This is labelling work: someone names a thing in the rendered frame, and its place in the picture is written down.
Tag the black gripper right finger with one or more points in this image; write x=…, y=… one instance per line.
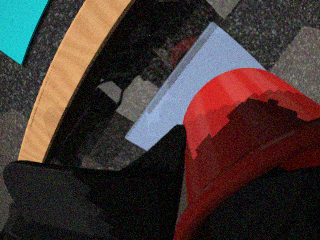
x=268, y=207

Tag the red cup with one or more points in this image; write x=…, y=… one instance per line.
x=239, y=125

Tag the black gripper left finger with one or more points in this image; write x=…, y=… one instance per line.
x=140, y=202

